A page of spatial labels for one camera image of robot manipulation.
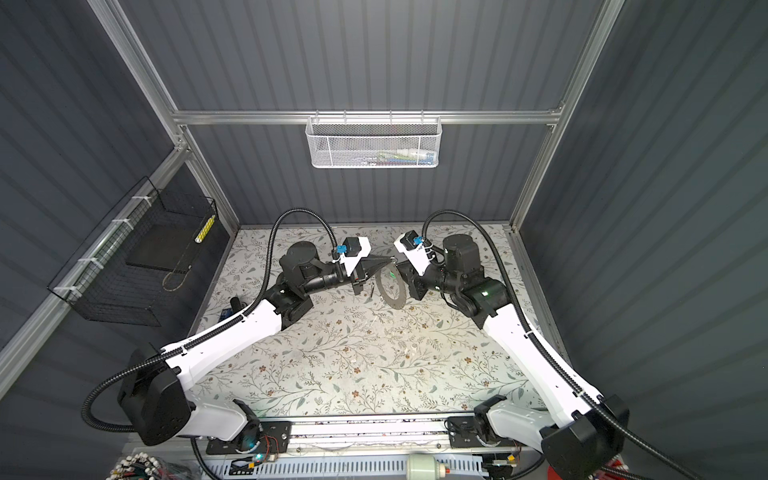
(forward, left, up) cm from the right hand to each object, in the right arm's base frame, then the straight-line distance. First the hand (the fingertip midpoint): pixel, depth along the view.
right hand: (398, 269), depth 71 cm
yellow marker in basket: (+15, +54, 0) cm, 56 cm away
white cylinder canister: (-37, -5, -21) cm, 43 cm away
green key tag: (-2, +1, 0) cm, 2 cm away
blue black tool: (+4, +52, -24) cm, 58 cm away
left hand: (0, +2, +5) cm, 5 cm away
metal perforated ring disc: (-4, +2, 0) cm, 5 cm away
